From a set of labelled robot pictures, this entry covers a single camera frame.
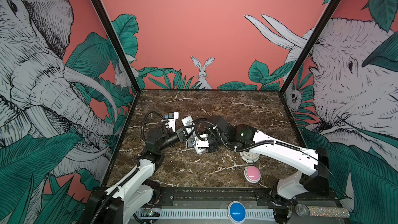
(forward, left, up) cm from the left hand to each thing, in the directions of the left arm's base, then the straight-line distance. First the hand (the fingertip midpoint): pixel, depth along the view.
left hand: (196, 127), depth 70 cm
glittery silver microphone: (-32, -47, -21) cm, 61 cm away
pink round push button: (-15, -29, -25) cm, 41 cm away
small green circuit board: (-30, +22, -25) cm, 45 cm away
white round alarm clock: (-8, -29, -21) cm, 36 cm away
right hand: (-5, 0, -2) cm, 5 cm away
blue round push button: (-31, -18, -23) cm, 43 cm away
